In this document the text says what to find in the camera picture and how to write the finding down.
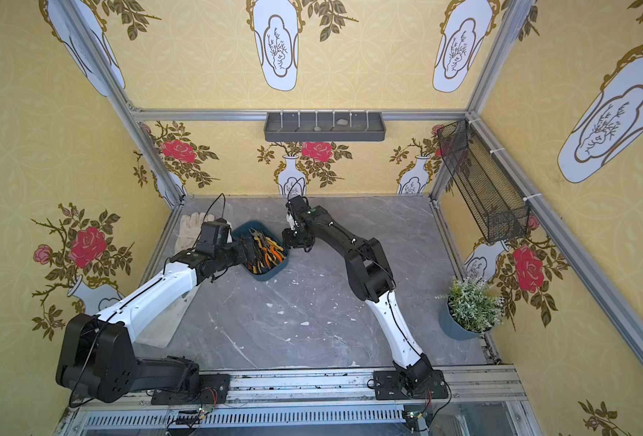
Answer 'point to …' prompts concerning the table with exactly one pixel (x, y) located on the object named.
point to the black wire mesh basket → (502, 213)
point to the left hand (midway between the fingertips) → (250, 249)
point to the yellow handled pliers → (270, 253)
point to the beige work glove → (190, 229)
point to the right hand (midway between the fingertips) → (287, 247)
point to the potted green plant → (472, 308)
